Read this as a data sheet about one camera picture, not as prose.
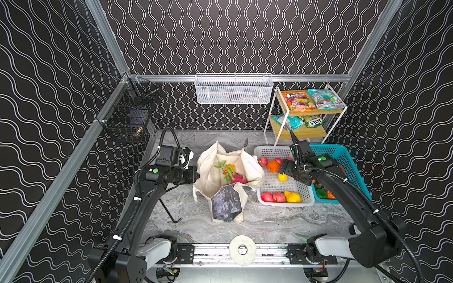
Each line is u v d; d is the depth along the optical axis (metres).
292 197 0.86
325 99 0.84
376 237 0.38
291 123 1.00
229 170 0.94
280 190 0.93
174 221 0.84
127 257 0.37
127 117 0.94
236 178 0.88
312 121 1.00
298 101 0.83
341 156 1.00
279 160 1.00
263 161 1.00
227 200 0.74
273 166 0.94
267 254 0.76
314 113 0.82
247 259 0.73
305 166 0.55
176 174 0.61
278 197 0.86
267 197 0.86
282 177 0.94
